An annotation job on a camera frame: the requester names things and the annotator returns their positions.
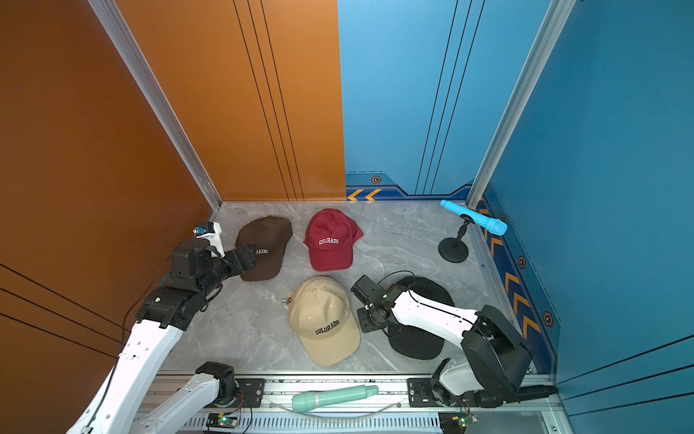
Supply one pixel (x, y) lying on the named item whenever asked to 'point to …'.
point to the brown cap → (268, 235)
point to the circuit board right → (455, 422)
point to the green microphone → (311, 400)
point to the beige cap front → (320, 315)
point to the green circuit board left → (218, 419)
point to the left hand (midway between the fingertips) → (244, 245)
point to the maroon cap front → (330, 237)
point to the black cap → (417, 343)
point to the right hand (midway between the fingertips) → (367, 324)
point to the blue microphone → (494, 226)
